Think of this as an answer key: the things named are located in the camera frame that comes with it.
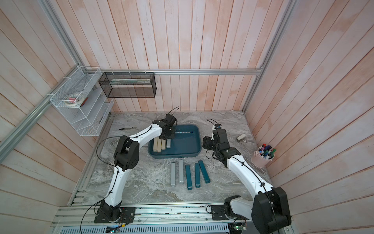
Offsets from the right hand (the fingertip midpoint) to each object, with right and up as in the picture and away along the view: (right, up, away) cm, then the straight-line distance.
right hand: (207, 138), depth 86 cm
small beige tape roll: (+27, 0, +15) cm, 31 cm away
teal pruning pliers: (-11, -23, 0) cm, 25 cm away
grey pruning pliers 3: (-16, -20, 0) cm, 26 cm away
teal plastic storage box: (-12, -6, +19) cm, 23 cm away
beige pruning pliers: (-34, -5, +11) cm, 36 cm away
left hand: (-24, -1, +16) cm, 29 cm away
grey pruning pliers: (-24, -4, +11) cm, 27 cm away
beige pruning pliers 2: (-31, -5, +10) cm, 33 cm away
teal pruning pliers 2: (-6, -22, -1) cm, 23 cm away
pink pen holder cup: (+32, -11, -3) cm, 34 cm away
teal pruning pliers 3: (-2, -20, 0) cm, 20 cm away
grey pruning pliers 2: (-20, -21, -2) cm, 30 cm away
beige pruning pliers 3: (-28, -5, +12) cm, 31 cm away
